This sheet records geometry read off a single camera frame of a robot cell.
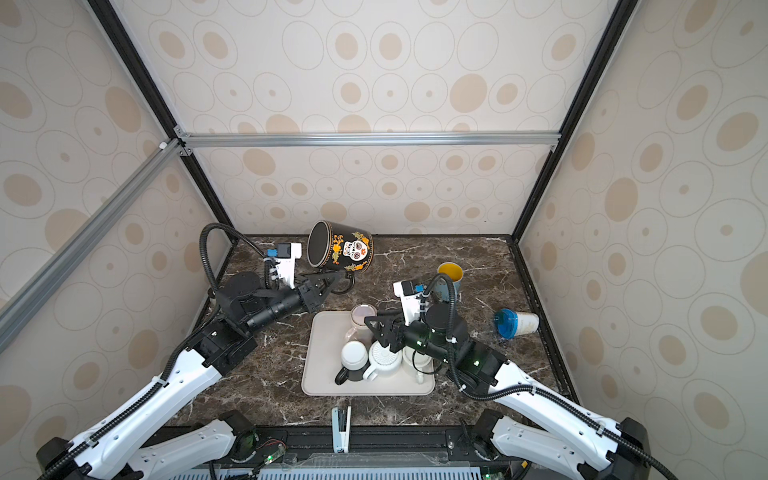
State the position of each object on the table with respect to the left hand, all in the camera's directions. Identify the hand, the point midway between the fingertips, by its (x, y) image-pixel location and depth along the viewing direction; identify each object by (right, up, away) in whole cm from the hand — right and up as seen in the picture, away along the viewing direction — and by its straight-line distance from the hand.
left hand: (343, 277), depth 61 cm
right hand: (+6, -10, +5) cm, 12 cm away
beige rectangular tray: (-11, -20, +31) cm, 38 cm away
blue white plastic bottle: (+45, -15, +26) cm, 54 cm away
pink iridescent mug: (+1, -16, +22) cm, 27 cm away
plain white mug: (+17, -23, +18) cm, 34 cm away
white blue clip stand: (-3, -40, +12) cm, 42 cm away
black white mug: (+1, -23, +16) cm, 28 cm away
